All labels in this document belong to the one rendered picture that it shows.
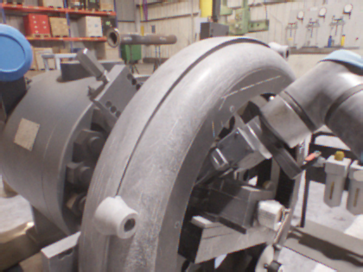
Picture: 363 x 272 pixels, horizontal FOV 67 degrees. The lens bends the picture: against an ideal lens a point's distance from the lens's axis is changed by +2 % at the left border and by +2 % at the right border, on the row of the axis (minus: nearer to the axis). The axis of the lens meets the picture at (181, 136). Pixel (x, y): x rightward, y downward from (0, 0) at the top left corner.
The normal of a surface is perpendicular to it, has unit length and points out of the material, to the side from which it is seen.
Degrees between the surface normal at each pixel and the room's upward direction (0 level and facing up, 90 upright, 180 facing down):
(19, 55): 90
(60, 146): 61
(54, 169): 72
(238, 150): 66
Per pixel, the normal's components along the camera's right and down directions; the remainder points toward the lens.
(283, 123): -0.34, 0.04
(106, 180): -0.58, -0.22
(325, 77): -0.64, -0.39
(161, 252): 0.75, 0.18
